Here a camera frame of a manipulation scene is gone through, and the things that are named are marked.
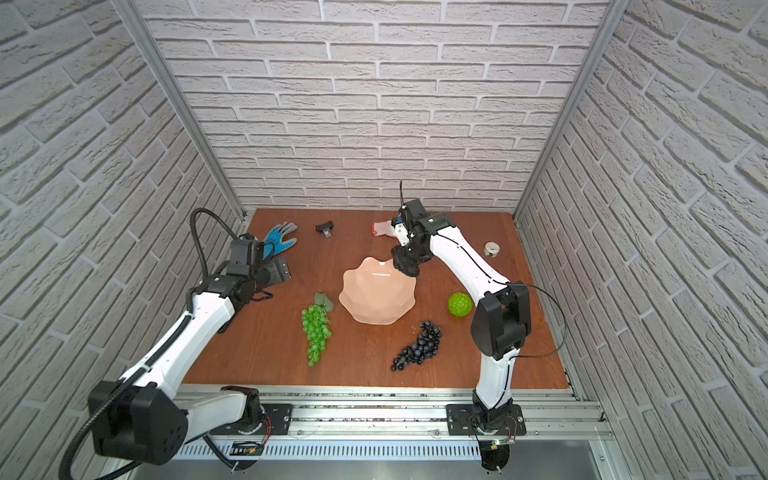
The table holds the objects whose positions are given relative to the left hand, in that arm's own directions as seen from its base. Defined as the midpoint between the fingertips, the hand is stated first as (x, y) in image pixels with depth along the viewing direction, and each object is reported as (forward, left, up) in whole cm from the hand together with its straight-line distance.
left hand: (277, 263), depth 83 cm
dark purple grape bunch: (-20, -43, -13) cm, 49 cm away
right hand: (+3, -38, -2) cm, 39 cm away
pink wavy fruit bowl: (0, -29, -15) cm, 33 cm away
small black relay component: (+28, -8, -16) cm, 33 cm away
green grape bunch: (-13, -11, -14) cm, 22 cm away
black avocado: (-4, -36, +7) cm, 37 cm away
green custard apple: (-7, -54, -12) cm, 56 cm away
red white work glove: (+30, -29, -17) cm, 45 cm away
